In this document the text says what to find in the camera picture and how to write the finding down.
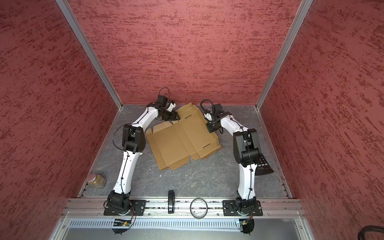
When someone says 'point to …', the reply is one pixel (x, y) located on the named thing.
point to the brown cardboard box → (174, 143)
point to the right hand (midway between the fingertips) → (211, 129)
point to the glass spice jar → (98, 181)
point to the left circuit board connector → (120, 222)
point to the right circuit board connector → (248, 226)
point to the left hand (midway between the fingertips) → (176, 120)
